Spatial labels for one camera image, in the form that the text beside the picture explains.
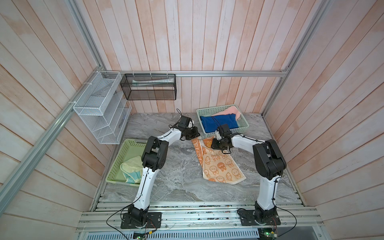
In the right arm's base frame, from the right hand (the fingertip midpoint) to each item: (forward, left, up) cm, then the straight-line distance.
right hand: (212, 145), depth 102 cm
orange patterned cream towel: (-15, -1, -1) cm, 15 cm away
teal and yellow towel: (-22, +49, +5) cm, 54 cm away
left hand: (+6, +8, +4) cm, 10 cm away
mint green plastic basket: (+19, -23, +3) cm, 30 cm away
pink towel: (+29, -17, +6) cm, 34 cm away
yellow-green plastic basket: (-5, +56, +2) cm, 56 cm away
